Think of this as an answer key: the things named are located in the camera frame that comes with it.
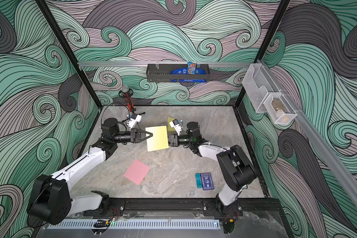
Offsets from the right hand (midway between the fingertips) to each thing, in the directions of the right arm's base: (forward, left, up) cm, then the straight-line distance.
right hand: (163, 140), depth 81 cm
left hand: (-4, +5, +11) cm, 13 cm away
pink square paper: (-11, +17, -18) cm, 28 cm away
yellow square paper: (-5, +1, +7) cm, 9 cm away
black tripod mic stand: (+33, +23, +7) cm, 41 cm away
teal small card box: (-17, -20, -17) cm, 31 cm away
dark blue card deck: (-18, -24, -14) cm, 33 cm away
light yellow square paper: (+3, -4, +7) cm, 9 cm away
